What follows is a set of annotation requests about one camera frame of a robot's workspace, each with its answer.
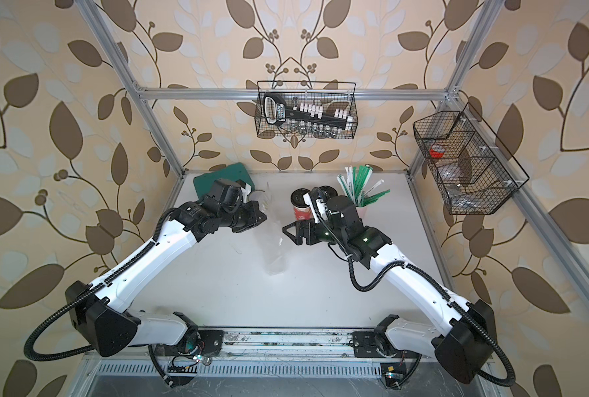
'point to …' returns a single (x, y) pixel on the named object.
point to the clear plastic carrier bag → (268, 236)
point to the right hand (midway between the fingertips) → (293, 227)
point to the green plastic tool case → (203, 184)
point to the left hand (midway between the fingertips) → (265, 213)
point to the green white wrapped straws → (354, 183)
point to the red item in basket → (437, 150)
